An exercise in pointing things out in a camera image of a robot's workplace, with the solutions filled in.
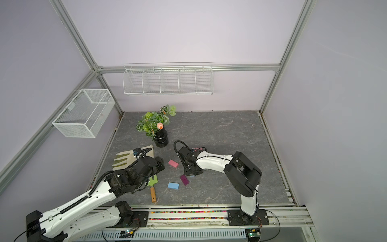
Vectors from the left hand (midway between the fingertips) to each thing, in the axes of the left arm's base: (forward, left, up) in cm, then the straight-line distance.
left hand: (157, 164), depth 77 cm
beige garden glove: (+12, +25, -15) cm, 31 cm away
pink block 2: (+9, -20, -1) cm, 22 cm away
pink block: (+7, -6, -13) cm, 16 cm away
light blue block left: (-7, -7, -13) cm, 16 cm away
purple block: (-3, -13, -15) cm, 20 cm away
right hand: (+1, -16, -14) cm, 21 cm away
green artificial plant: (+19, +2, +12) cm, 23 cm away
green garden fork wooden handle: (-10, +4, -14) cm, 18 cm away
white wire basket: (+26, +40, +11) cm, 50 cm away
